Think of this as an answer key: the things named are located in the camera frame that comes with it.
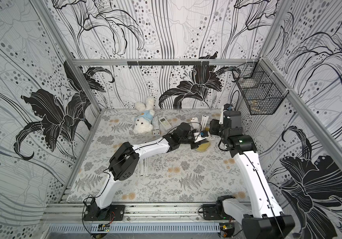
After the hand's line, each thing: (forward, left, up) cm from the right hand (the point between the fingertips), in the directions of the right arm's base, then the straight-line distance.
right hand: (216, 121), depth 73 cm
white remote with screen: (+20, +29, -27) cm, 44 cm away
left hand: (0, +3, -17) cm, 17 cm away
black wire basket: (+23, -31, -1) cm, 39 cm away
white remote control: (+17, +36, -26) cm, 48 cm away
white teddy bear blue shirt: (+14, +44, -19) cm, 50 cm away
